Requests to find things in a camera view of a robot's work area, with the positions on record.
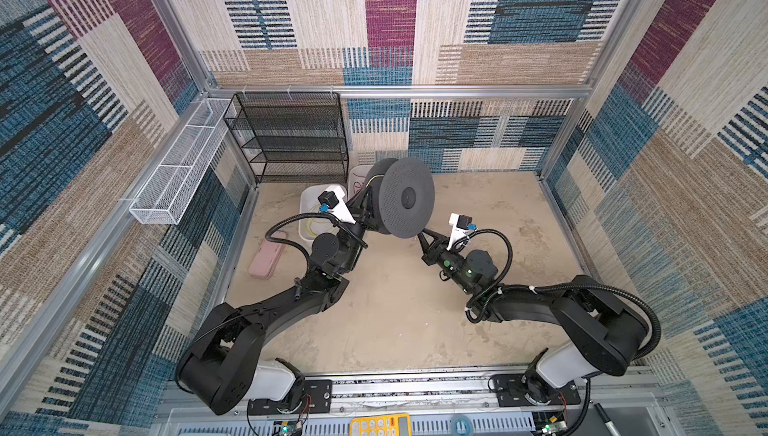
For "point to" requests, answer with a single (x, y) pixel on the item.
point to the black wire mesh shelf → (291, 137)
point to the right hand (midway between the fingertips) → (413, 234)
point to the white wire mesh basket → (166, 194)
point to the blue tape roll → (461, 425)
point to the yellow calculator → (390, 425)
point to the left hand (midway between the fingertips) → (370, 183)
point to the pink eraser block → (268, 256)
